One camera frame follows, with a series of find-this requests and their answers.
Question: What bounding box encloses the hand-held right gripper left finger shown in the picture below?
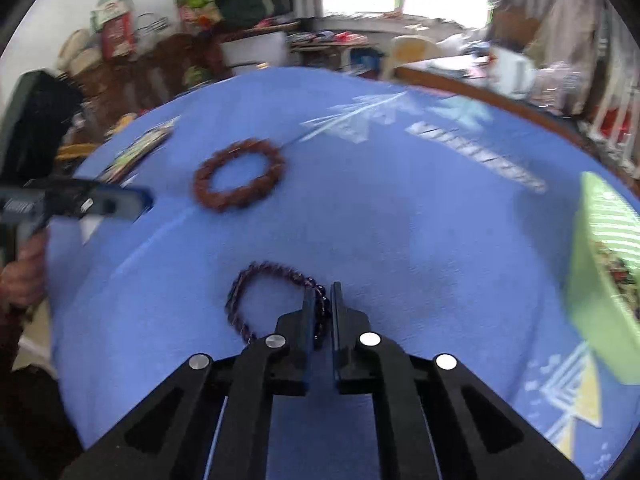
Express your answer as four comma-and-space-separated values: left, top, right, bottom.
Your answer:
60, 286, 318, 480

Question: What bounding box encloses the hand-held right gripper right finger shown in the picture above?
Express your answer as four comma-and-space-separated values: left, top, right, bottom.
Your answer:
331, 281, 587, 480

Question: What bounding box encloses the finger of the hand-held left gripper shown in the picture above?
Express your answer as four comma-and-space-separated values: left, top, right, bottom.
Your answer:
44, 179, 154, 222

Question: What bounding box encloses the purple bead bracelet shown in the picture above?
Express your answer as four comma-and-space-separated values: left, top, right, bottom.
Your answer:
226, 261, 334, 347

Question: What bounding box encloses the brown bead bracelet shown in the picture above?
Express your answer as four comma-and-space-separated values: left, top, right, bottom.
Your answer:
192, 137, 287, 214

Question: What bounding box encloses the green plastic basket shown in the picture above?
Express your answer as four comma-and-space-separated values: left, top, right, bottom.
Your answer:
565, 171, 640, 387

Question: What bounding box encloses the pile of mixed jewelry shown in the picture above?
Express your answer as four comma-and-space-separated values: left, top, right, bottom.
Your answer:
594, 241, 640, 322

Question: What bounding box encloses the person's left hand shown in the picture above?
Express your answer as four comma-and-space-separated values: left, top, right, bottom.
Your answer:
0, 232, 50, 313

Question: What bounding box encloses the colourful printed packet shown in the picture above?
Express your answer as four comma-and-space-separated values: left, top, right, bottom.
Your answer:
99, 119, 177, 184

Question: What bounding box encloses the red and white packet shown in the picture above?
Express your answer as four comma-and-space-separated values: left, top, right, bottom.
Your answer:
101, 11, 137, 59

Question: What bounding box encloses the blue printed blanket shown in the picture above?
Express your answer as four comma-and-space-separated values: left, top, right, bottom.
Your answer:
47, 66, 640, 480

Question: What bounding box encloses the white plastic bucket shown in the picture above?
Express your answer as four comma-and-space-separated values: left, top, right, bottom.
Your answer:
219, 30, 292, 80

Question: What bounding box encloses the dark green bag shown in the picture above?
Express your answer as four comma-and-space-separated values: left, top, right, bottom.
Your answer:
216, 0, 295, 29

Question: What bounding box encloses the cream plastic chair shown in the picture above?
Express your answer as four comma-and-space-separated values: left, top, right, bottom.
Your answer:
382, 34, 442, 82

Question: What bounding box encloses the white jug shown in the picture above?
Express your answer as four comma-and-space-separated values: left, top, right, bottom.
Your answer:
491, 49, 535, 100

